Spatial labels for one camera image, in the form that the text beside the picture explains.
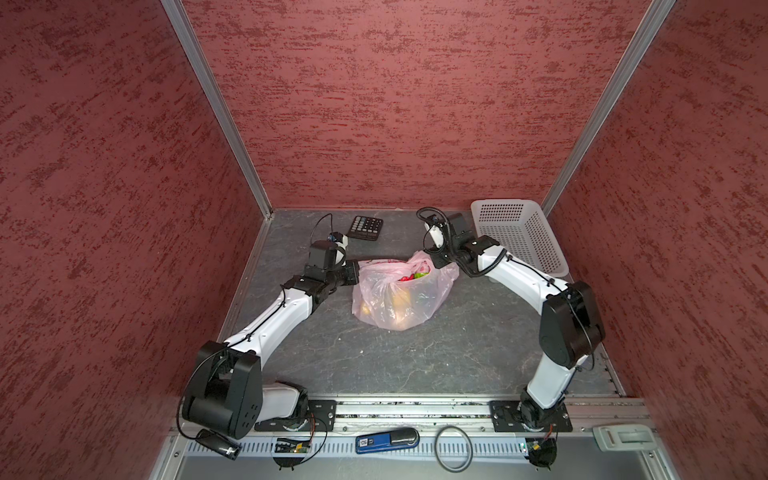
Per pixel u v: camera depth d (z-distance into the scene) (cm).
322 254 66
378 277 83
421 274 93
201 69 80
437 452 70
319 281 65
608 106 88
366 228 113
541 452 71
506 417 74
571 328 47
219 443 68
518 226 116
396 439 67
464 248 67
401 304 87
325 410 76
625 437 71
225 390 41
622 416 76
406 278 87
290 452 73
